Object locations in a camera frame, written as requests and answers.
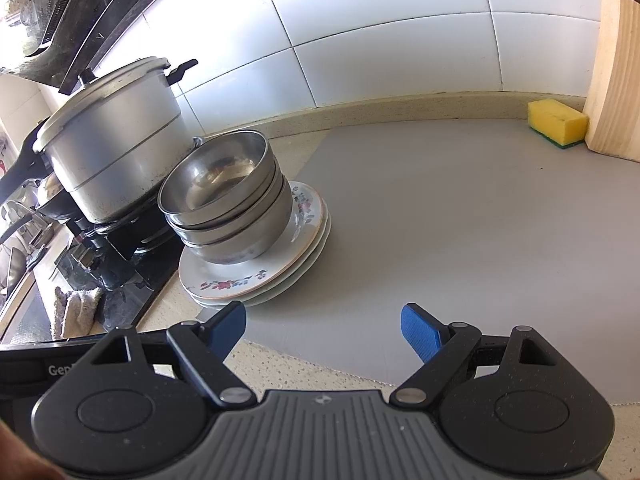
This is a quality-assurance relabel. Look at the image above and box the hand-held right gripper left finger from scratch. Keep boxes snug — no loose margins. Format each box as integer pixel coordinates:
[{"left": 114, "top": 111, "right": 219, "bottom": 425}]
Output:
[{"left": 87, "top": 301, "right": 257, "bottom": 407}]

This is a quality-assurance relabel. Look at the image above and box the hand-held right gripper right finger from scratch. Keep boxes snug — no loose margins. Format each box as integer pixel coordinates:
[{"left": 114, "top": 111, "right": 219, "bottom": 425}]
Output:
[{"left": 391, "top": 303, "right": 558, "bottom": 407}]

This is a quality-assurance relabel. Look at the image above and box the gold-rimmed floral plate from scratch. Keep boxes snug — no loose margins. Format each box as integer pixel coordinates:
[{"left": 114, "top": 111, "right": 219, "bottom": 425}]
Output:
[{"left": 179, "top": 180, "right": 326, "bottom": 303}]

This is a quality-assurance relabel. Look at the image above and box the stainless steel bowl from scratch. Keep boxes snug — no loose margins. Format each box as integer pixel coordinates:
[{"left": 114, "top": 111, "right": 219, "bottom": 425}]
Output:
[
  {"left": 172, "top": 170, "right": 294, "bottom": 265},
  {"left": 157, "top": 129, "right": 273, "bottom": 223},
  {"left": 165, "top": 150, "right": 283, "bottom": 241}
]

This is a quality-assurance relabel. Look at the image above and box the large pink floral plate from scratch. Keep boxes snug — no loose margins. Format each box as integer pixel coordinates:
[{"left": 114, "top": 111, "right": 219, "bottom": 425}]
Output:
[{"left": 192, "top": 215, "right": 332, "bottom": 307}]

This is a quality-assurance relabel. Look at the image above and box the small pink floral plate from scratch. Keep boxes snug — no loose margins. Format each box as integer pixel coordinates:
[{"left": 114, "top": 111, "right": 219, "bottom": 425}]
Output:
[{"left": 187, "top": 200, "right": 331, "bottom": 306}]

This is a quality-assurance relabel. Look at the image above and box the person's left hand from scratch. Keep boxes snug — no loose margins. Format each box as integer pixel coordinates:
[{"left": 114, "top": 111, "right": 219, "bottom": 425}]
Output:
[{"left": 0, "top": 422, "right": 66, "bottom": 480}]

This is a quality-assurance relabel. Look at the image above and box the grey dish cloth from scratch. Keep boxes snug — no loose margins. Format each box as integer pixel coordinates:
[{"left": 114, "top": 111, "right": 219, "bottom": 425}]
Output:
[{"left": 52, "top": 285, "right": 106, "bottom": 341}]

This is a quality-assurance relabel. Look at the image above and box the black glass gas stove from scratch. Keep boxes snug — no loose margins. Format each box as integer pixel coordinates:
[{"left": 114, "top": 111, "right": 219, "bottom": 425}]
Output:
[{"left": 0, "top": 220, "right": 201, "bottom": 346}]

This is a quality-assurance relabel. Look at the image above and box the grey counter mat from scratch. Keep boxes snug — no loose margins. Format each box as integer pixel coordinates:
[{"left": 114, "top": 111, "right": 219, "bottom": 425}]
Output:
[{"left": 200, "top": 117, "right": 640, "bottom": 408}]

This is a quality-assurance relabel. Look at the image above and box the shiny metal cookware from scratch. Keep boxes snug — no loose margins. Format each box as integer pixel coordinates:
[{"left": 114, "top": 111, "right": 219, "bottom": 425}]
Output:
[{"left": 0, "top": 200, "right": 56, "bottom": 306}]

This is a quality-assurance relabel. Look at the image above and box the black burner grate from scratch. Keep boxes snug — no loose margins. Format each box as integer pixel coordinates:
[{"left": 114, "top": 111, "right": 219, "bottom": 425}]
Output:
[{"left": 70, "top": 210, "right": 173, "bottom": 291}]

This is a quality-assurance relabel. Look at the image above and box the aluminium cooking pot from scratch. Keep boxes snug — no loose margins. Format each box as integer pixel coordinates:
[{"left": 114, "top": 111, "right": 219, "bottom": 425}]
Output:
[{"left": 17, "top": 59, "right": 199, "bottom": 224}]

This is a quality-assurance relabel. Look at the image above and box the yellow sponge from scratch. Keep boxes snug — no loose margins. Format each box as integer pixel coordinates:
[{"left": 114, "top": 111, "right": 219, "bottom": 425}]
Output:
[{"left": 527, "top": 100, "right": 590, "bottom": 150}]

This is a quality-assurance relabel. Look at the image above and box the aluminium pot lid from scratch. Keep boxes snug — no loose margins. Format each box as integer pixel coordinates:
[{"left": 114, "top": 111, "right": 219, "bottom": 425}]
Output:
[{"left": 32, "top": 56, "right": 173, "bottom": 148}]

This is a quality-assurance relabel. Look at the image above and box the wooden knife block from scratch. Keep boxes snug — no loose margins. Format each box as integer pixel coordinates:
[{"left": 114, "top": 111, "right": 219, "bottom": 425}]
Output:
[{"left": 582, "top": 0, "right": 640, "bottom": 163}]

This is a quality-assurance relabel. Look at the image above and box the black range hood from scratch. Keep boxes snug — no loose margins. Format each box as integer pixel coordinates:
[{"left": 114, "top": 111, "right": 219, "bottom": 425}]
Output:
[{"left": 0, "top": 0, "right": 206, "bottom": 96}]

